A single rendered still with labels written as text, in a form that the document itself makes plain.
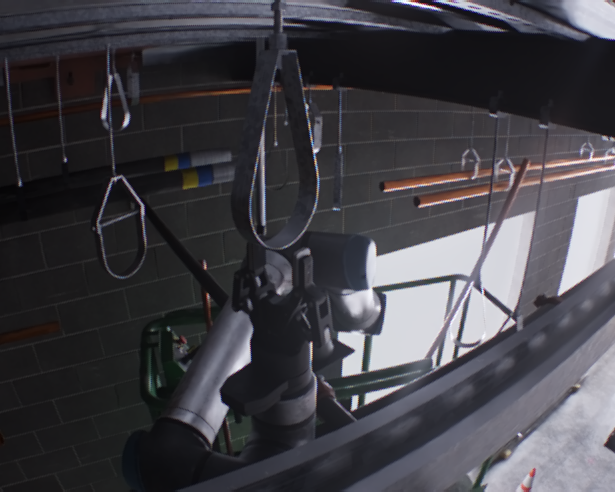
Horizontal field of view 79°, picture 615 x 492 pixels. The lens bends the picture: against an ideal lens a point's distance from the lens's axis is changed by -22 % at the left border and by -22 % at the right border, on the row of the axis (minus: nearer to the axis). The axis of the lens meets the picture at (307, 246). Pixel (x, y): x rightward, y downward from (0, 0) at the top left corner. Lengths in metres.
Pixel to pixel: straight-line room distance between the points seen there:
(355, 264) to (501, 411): 0.72
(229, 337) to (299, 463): 0.56
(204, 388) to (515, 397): 0.50
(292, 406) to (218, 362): 0.18
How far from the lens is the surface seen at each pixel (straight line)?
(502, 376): 0.32
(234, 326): 0.77
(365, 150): 2.94
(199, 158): 1.90
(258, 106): 0.44
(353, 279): 0.94
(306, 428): 0.62
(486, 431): 0.24
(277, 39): 0.46
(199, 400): 0.66
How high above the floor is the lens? 4.35
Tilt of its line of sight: 23 degrees down
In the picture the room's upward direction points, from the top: 1 degrees clockwise
